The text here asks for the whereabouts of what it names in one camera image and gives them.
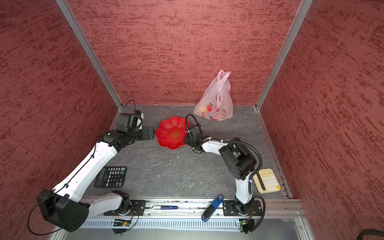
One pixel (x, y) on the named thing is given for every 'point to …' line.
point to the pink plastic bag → (216, 104)
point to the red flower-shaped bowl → (171, 132)
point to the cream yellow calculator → (265, 181)
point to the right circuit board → (248, 225)
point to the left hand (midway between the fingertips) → (146, 134)
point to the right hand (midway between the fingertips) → (185, 141)
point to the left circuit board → (118, 222)
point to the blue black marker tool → (212, 208)
